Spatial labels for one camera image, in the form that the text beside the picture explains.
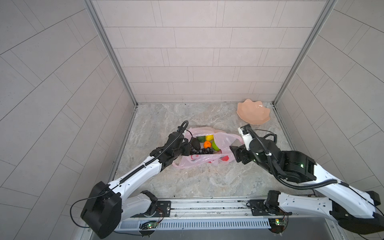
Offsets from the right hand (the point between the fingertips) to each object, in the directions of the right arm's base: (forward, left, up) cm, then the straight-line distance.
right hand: (234, 146), depth 64 cm
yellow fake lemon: (+18, +8, -20) cm, 29 cm away
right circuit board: (-27, -19, -28) cm, 43 cm away
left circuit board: (-23, +40, -23) cm, 51 cm away
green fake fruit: (+19, +13, -22) cm, 32 cm away
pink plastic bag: (+11, +2, -12) cm, 16 cm away
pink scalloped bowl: (+41, -28, -25) cm, 55 cm away
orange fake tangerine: (+15, +10, -22) cm, 29 cm away
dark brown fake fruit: (+16, +17, -22) cm, 32 cm away
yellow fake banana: (+10, +6, -18) cm, 21 cm away
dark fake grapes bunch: (+10, +11, -22) cm, 26 cm away
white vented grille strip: (-22, +48, -27) cm, 60 cm away
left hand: (+11, +18, -14) cm, 26 cm away
